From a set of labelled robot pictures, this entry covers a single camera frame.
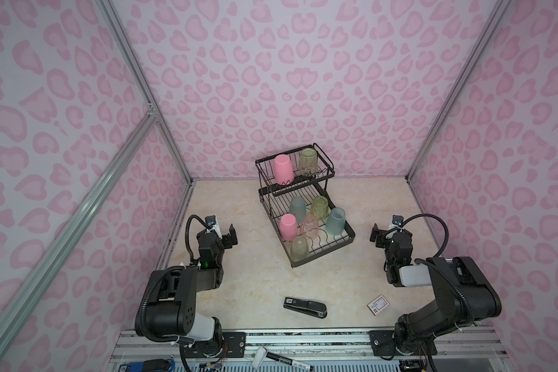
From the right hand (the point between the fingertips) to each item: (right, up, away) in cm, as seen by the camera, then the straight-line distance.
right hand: (389, 224), depth 93 cm
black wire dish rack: (-38, +13, -7) cm, 41 cm away
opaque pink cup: (-42, +21, -6) cm, 47 cm away
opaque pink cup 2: (-40, -1, -2) cm, 40 cm away
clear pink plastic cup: (-31, -1, +3) cm, 31 cm away
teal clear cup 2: (-21, +1, +3) cm, 21 cm away
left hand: (-66, 0, -1) cm, 66 cm away
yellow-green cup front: (-36, -8, -8) cm, 38 cm away
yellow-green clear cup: (-27, +7, +6) cm, 28 cm away
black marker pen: (-48, -35, -24) cm, 64 cm away
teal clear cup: (-36, +7, +5) cm, 37 cm away
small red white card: (-9, -26, -12) cm, 31 cm away
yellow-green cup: (-32, +23, -3) cm, 40 cm away
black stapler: (-32, -26, -17) cm, 44 cm away
